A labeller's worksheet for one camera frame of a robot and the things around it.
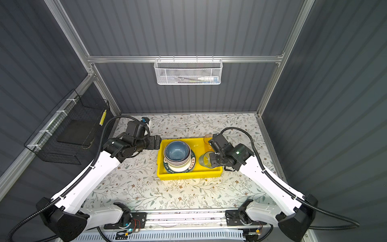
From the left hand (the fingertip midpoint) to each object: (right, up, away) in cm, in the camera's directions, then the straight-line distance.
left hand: (153, 138), depth 76 cm
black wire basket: (-42, +7, +3) cm, 43 cm away
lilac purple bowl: (+12, -14, +4) cm, 19 cm away
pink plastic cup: (+29, -1, +15) cm, 33 cm away
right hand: (+33, -10, -1) cm, 34 cm away
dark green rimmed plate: (+20, -15, +13) cm, 28 cm away
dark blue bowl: (+11, -9, +13) cm, 19 cm away
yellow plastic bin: (+23, -7, +22) cm, 33 cm away
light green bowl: (+12, -18, +8) cm, 23 cm away
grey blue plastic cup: (+26, -9, -7) cm, 29 cm away
